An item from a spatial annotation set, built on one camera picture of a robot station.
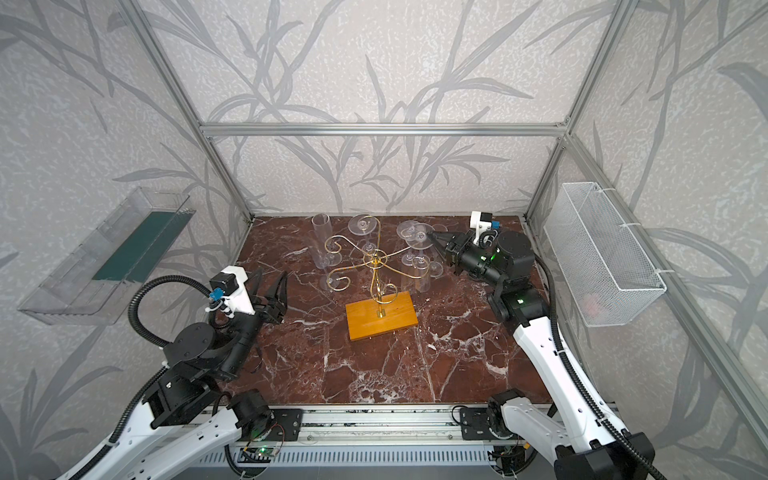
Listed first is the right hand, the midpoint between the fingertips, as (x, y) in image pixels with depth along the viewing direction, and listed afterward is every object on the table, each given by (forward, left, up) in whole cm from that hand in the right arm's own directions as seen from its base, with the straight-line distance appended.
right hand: (428, 226), depth 64 cm
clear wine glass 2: (+11, +31, -40) cm, 52 cm away
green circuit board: (-37, +38, -38) cm, 66 cm away
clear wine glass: (+19, +32, -23) cm, 43 cm away
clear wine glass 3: (+6, +15, -6) cm, 18 cm away
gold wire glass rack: (+6, +13, -40) cm, 42 cm away
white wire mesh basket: (-10, -37, -4) cm, 38 cm away
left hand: (-8, +31, -3) cm, 32 cm away
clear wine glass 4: (+4, +4, -18) cm, 18 cm away
